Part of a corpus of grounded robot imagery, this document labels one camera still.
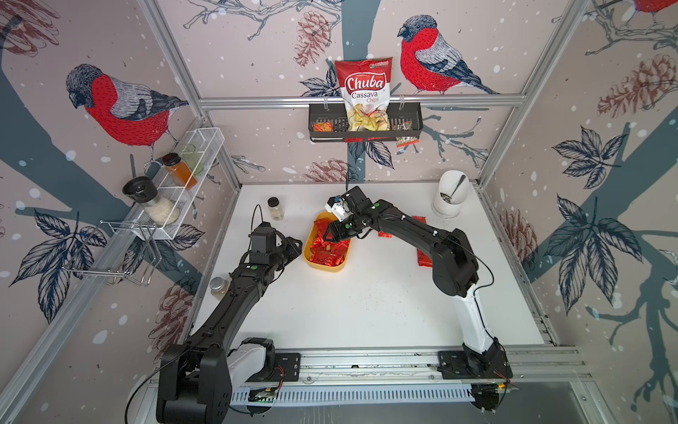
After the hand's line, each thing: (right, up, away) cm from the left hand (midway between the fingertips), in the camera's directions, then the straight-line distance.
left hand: (304, 238), depth 85 cm
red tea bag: (+46, +5, +23) cm, 51 cm away
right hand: (+7, 0, +5) cm, 9 cm away
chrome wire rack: (-40, -6, -16) cm, 44 cm away
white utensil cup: (+54, +20, +18) cm, 61 cm away
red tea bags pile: (+7, -7, +9) cm, 13 cm away
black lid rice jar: (-35, +10, -19) cm, 41 cm away
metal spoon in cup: (+57, +14, +25) cm, 64 cm away
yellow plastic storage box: (0, -4, +10) cm, 11 cm away
